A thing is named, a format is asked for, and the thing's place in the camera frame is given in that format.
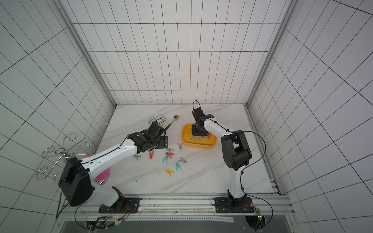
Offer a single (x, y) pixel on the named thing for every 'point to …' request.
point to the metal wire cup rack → (64, 154)
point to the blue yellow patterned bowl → (156, 118)
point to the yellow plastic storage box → (204, 143)
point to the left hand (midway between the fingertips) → (158, 144)
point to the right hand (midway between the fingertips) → (191, 132)
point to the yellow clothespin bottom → (168, 171)
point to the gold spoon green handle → (176, 117)
